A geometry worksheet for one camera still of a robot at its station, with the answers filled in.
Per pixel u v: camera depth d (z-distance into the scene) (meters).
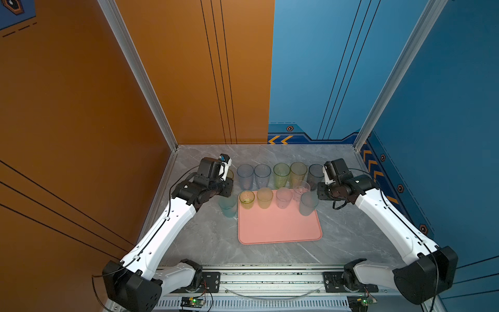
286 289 0.72
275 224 0.89
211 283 0.74
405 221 0.45
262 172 0.91
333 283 0.72
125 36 0.76
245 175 0.96
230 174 0.90
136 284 0.37
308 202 0.92
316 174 0.86
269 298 0.71
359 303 0.70
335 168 0.61
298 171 0.92
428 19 0.71
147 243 0.41
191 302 0.71
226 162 0.67
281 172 0.96
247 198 0.94
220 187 0.64
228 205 0.85
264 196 0.88
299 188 0.96
